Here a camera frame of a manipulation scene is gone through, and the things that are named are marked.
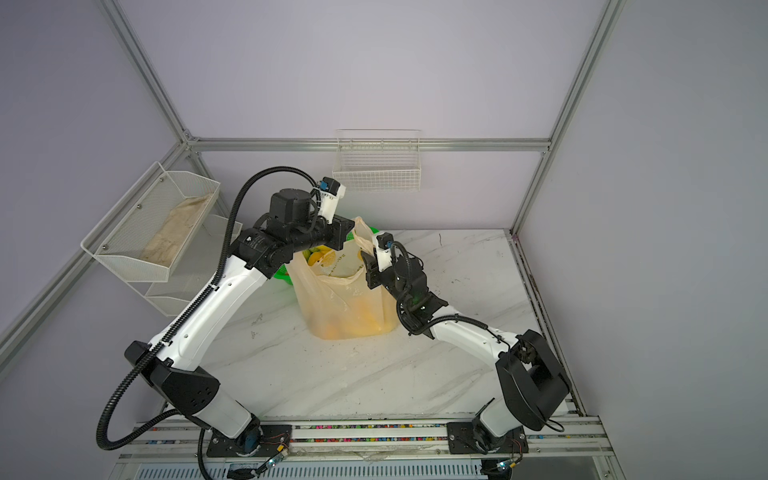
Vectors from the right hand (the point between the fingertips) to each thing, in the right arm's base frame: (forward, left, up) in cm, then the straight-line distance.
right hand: (363, 249), depth 77 cm
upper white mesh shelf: (+5, +57, +4) cm, 58 cm away
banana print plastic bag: (-8, +8, -13) cm, 17 cm away
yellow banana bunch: (+3, +13, -6) cm, 15 cm away
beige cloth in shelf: (+1, +51, +3) cm, 51 cm away
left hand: (0, +2, +8) cm, 9 cm away
